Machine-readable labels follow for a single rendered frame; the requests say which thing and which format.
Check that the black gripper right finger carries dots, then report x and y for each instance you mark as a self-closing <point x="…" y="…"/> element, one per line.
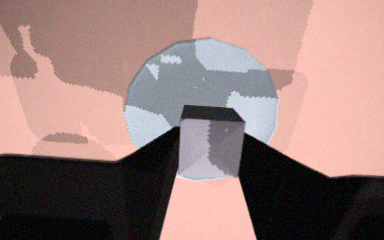
<point x="288" y="200"/>

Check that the grey cube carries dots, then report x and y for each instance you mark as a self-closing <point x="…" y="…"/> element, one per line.
<point x="211" y="141"/>

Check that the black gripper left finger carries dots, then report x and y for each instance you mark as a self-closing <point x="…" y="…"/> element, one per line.
<point x="131" y="194"/>

